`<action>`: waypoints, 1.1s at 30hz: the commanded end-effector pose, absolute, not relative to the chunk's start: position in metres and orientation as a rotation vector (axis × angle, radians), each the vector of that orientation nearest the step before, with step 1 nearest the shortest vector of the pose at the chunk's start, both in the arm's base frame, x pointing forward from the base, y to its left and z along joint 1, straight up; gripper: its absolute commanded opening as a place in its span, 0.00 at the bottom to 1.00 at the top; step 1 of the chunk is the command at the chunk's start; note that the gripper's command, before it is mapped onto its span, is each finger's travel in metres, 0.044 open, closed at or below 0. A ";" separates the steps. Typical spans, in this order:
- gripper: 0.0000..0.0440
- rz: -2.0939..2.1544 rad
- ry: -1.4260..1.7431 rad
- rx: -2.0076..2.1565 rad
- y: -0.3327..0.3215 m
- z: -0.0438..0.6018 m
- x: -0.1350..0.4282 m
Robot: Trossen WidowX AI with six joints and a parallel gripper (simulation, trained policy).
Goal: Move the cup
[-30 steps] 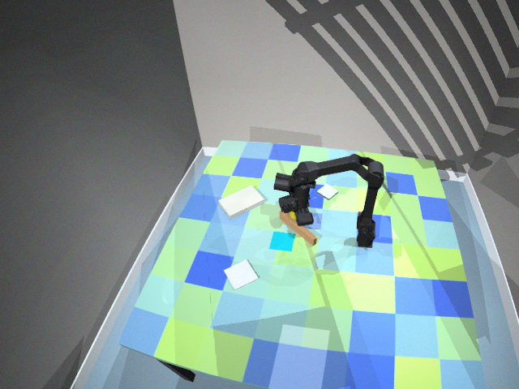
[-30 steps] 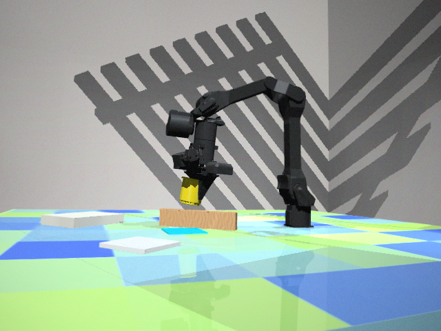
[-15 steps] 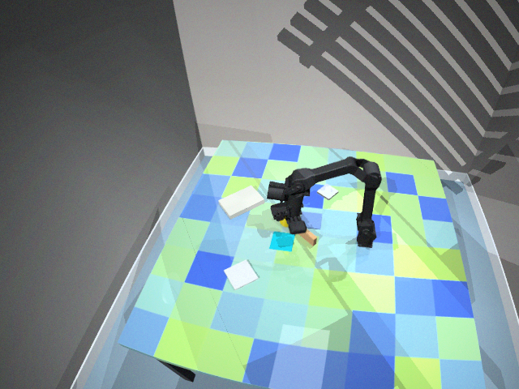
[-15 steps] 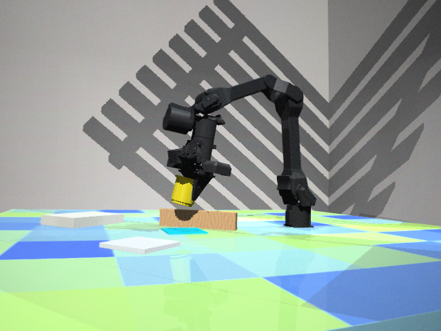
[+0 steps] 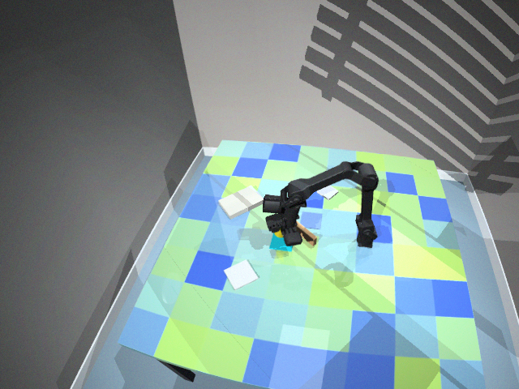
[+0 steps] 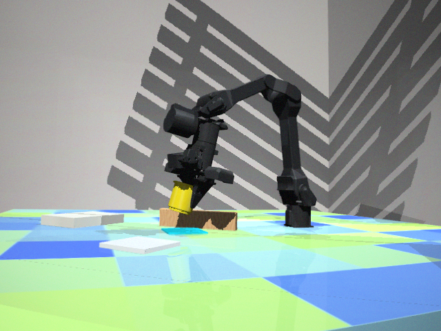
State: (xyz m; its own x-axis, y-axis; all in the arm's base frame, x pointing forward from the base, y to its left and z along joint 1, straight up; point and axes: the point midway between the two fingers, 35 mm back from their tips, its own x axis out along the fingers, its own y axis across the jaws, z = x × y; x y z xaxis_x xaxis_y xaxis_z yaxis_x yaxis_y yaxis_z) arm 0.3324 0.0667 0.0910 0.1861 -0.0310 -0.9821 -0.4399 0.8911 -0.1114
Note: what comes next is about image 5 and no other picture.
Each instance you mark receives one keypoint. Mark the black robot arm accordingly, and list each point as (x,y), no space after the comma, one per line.
(301,189)

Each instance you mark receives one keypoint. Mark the light brown wooden beam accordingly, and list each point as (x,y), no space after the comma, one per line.
(306,234)

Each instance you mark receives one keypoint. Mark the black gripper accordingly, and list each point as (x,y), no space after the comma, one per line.
(290,235)

